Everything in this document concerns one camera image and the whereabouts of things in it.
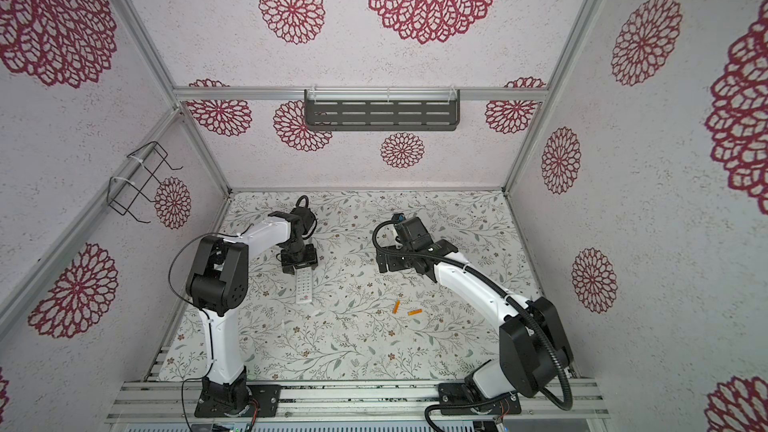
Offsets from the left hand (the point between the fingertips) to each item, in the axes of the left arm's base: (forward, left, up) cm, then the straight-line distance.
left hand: (305, 272), depth 98 cm
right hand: (-2, -28, +15) cm, 32 cm away
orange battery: (-11, -30, +1) cm, 32 cm away
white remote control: (-6, -1, +2) cm, 6 cm away
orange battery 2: (-14, -34, -1) cm, 37 cm away
